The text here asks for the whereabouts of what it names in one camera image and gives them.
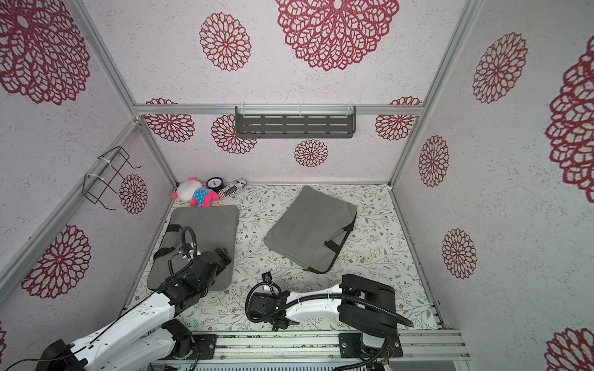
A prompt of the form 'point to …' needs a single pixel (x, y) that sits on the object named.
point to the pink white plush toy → (196, 193)
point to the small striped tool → (232, 188)
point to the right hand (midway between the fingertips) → (267, 305)
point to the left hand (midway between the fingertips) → (221, 256)
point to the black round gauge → (215, 183)
